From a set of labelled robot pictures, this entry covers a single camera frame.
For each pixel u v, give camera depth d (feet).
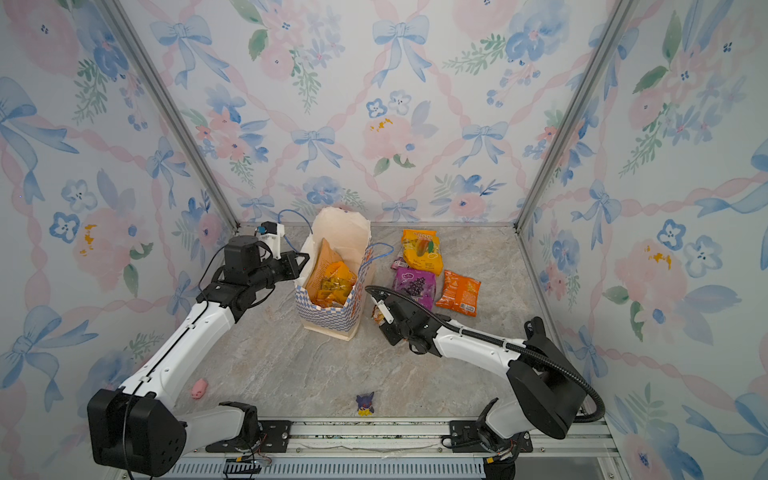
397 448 2.40
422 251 3.37
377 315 2.80
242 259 1.89
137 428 1.24
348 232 3.02
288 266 2.27
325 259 3.04
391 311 2.22
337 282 3.04
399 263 3.49
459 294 3.20
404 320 2.14
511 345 1.54
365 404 2.46
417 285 3.13
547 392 1.40
